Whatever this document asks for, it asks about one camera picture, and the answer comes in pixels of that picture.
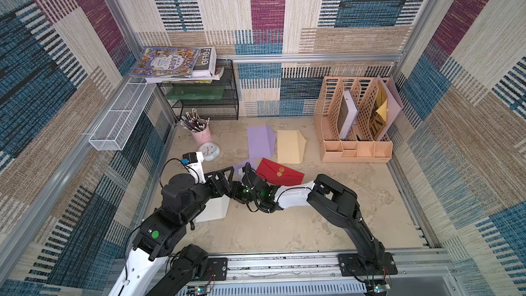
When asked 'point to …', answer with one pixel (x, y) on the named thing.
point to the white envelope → (215, 209)
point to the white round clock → (210, 151)
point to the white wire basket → (112, 131)
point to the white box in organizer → (347, 114)
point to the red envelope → (279, 175)
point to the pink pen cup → (202, 137)
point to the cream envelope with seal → (291, 146)
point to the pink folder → (394, 103)
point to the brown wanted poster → (377, 123)
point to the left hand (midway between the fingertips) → (225, 169)
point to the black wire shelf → (227, 109)
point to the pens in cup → (192, 120)
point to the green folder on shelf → (185, 92)
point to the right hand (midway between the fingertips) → (221, 192)
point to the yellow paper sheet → (382, 109)
